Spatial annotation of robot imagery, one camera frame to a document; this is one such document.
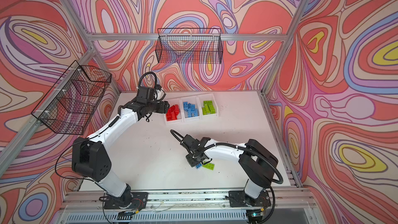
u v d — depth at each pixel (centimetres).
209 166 83
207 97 113
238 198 74
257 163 45
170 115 100
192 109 104
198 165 75
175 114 102
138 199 73
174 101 105
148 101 68
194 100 108
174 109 101
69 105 68
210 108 107
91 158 44
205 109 105
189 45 97
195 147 67
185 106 105
